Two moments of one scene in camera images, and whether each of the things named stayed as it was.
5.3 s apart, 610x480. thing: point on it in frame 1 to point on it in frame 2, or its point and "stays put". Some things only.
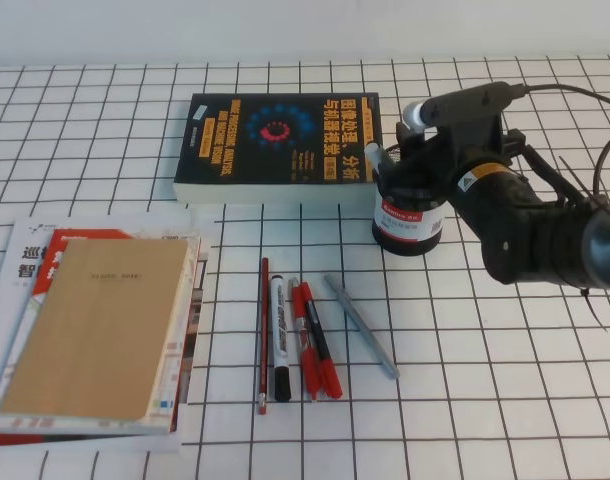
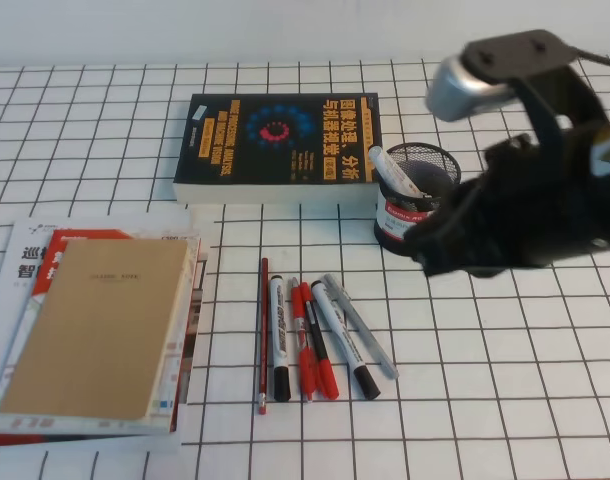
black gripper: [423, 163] to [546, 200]
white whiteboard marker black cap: [282, 373] stays put
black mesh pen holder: [406, 222] stays put
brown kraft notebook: [98, 346] stays put
